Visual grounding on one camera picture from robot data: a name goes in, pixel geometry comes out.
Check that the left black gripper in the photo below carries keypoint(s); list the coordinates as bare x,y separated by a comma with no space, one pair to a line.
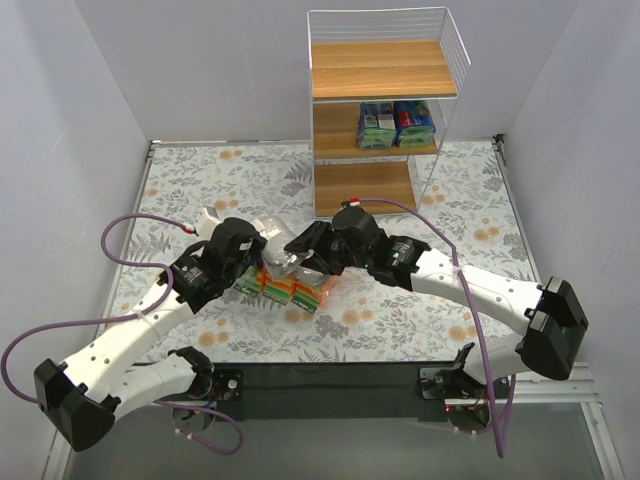
255,248

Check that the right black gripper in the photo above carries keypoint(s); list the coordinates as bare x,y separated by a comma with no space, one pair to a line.
320,247

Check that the silver steel wool pack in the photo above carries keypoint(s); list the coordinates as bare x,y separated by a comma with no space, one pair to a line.
278,234
311,278

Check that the blue green sponge pack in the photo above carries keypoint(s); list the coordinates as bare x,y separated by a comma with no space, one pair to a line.
414,125
377,127

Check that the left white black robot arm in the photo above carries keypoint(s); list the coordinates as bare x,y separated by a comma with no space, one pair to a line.
85,394

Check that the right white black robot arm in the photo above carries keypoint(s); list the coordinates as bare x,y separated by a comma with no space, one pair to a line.
547,321

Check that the orange yellow sponge box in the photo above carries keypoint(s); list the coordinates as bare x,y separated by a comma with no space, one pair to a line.
310,298
280,291

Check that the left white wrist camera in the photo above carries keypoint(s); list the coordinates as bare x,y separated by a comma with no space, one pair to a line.
207,221

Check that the white wire wooden shelf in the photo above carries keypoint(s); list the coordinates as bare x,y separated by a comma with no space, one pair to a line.
359,57

